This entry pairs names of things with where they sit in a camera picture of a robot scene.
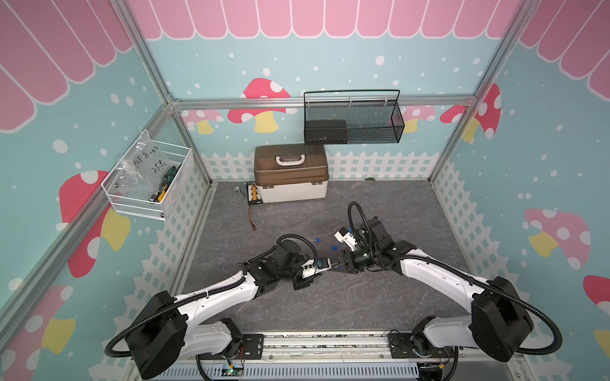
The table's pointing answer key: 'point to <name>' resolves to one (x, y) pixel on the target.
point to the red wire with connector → (249, 213)
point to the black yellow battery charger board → (252, 194)
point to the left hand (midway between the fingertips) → (316, 271)
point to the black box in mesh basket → (326, 132)
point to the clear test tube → (311, 239)
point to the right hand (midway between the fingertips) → (330, 268)
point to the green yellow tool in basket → (167, 178)
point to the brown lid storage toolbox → (291, 171)
